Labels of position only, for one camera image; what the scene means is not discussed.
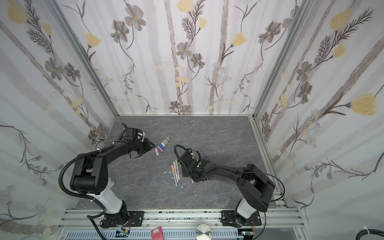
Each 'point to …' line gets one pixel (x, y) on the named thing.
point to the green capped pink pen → (177, 167)
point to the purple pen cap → (160, 149)
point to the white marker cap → (163, 145)
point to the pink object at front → (157, 234)
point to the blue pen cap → (161, 146)
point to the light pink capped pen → (174, 164)
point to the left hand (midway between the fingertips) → (152, 141)
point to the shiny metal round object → (203, 232)
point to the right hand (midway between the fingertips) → (181, 165)
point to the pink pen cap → (157, 152)
